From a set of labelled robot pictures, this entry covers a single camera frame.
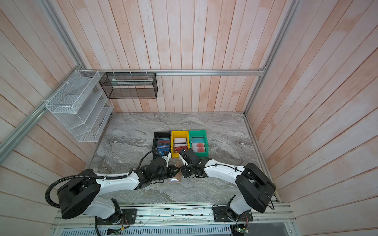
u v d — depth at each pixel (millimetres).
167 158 780
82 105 733
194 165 669
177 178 824
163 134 1062
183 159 706
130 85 1066
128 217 728
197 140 1050
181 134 1015
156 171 666
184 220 730
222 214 739
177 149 979
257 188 439
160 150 958
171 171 731
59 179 413
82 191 478
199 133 1041
